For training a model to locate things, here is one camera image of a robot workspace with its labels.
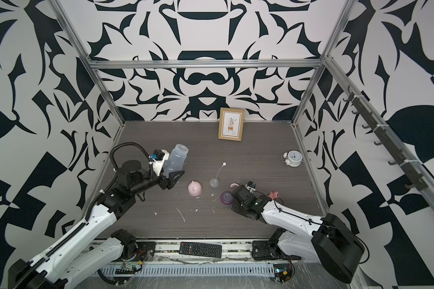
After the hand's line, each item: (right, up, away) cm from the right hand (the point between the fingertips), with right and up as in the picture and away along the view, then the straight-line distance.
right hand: (233, 204), depth 86 cm
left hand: (-25, +21, -12) cm, 35 cm away
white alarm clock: (+33, +21, +13) cm, 41 cm away
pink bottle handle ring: (+1, +8, +5) cm, 10 cm away
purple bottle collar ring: (-3, +3, +1) cm, 4 cm away
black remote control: (-14, -14, -12) cm, 24 cm away
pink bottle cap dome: (-18, +7, +1) cm, 20 cm away
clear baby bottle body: (-23, +22, -18) cm, 37 cm away
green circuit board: (+17, -22, -15) cm, 31 cm away
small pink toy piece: (+19, +4, +1) cm, 20 cm away
